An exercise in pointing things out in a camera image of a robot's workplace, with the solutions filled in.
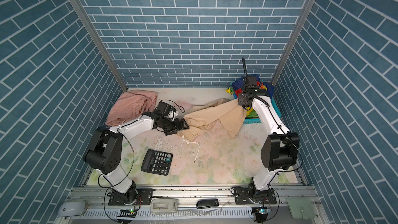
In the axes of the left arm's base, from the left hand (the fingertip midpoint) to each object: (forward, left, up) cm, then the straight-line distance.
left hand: (184, 129), depth 90 cm
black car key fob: (-37, -11, -2) cm, 38 cm away
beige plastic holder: (-37, +8, -5) cm, 38 cm away
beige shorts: (+7, -26, +5) cm, 27 cm away
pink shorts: (+22, +38, -4) cm, 44 cm away
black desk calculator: (-17, +13, -5) cm, 23 cm away
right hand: (+12, -35, +14) cm, 40 cm away
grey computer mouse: (-37, +46, -1) cm, 59 cm away
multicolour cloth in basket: (+29, -34, +5) cm, 45 cm away
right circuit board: (-39, -39, -8) cm, 56 cm away
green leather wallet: (-39, -57, -5) cm, 69 cm away
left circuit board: (-39, +25, -11) cm, 47 cm away
